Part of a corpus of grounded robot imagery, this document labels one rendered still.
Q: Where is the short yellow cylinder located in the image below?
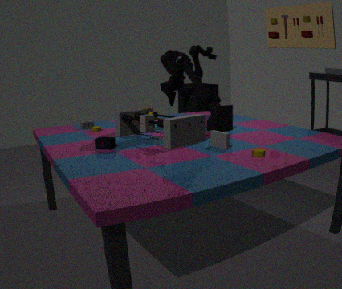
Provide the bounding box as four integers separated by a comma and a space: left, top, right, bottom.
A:
92, 126, 101, 132
252, 149, 265, 157

